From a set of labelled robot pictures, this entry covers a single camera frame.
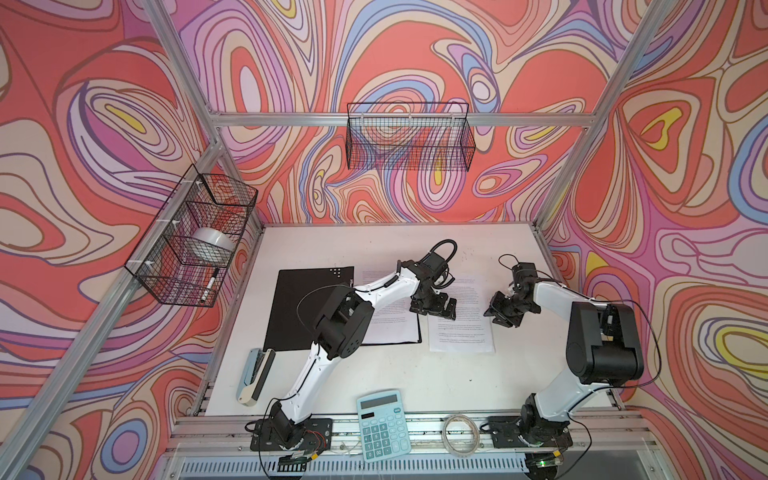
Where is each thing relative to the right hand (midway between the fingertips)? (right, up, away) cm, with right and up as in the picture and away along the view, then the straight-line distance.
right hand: (490, 320), depth 93 cm
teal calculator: (-34, -21, -20) cm, 45 cm away
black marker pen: (-77, +12, -22) cm, 81 cm away
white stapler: (-70, -12, -13) cm, 72 cm away
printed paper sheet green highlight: (-31, -1, 0) cm, 31 cm away
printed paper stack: (-7, -3, -2) cm, 8 cm away
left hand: (-14, +2, -2) cm, 14 cm away
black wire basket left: (-85, +19, -18) cm, 89 cm away
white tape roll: (-76, +25, -20) cm, 83 cm away
